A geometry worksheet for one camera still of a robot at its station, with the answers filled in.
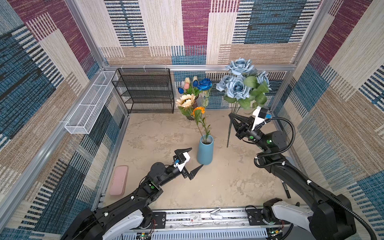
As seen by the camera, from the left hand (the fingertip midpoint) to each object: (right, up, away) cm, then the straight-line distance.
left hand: (196, 154), depth 70 cm
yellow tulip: (-5, +41, +24) cm, 48 cm away
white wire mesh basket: (-54, +17, +1) cm, 56 cm away
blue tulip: (-9, +35, +24) cm, 44 cm away
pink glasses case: (-42, -17, +13) cm, 47 cm away
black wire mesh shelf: (-36, +39, +41) cm, 67 cm away
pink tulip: (-5, +37, +21) cm, 43 cm away
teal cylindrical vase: (+5, -2, +12) cm, 14 cm away
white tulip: (0, +43, +27) cm, 51 cm away
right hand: (+14, +18, -6) cm, 23 cm away
